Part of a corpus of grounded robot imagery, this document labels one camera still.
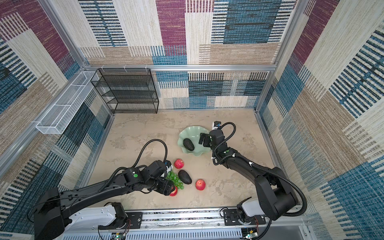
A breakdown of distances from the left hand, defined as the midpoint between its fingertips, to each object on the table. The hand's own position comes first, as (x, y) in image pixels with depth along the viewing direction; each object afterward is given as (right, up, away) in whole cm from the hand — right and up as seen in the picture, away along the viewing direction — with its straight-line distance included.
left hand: (170, 185), depth 77 cm
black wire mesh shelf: (-36, +55, +32) cm, 73 cm away
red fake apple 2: (+2, -4, +1) cm, 4 cm away
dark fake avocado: (+7, +2, +6) cm, 9 cm away
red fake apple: (+3, +8, +10) cm, 14 cm away
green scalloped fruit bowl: (+11, +25, +26) cm, 37 cm away
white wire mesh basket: (-53, +33, -6) cm, 63 cm away
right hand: (+20, +24, +12) cm, 33 cm away
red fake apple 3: (+15, -1, +3) cm, 15 cm away
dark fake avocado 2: (+8, +18, +19) cm, 27 cm away
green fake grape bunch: (+1, +2, +7) cm, 7 cm away
